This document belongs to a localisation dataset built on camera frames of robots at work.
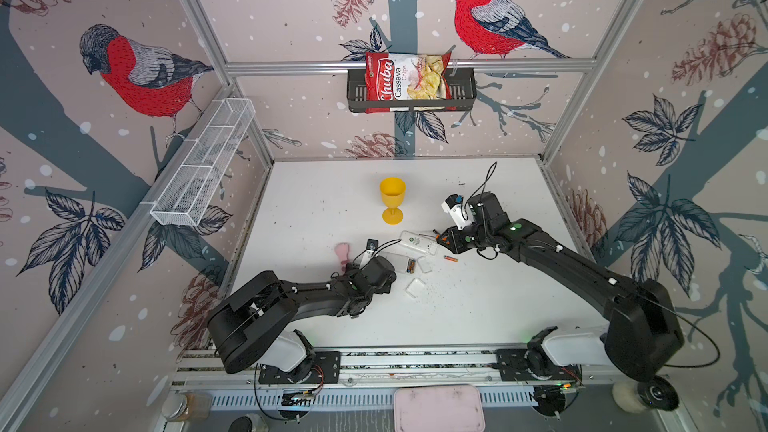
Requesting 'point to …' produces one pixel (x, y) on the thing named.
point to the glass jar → (183, 406)
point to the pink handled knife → (342, 250)
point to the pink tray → (438, 408)
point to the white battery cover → (415, 287)
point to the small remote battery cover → (424, 264)
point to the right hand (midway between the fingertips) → (436, 244)
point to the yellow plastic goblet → (392, 192)
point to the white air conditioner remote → (425, 243)
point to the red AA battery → (450, 258)
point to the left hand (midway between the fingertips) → (374, 270)
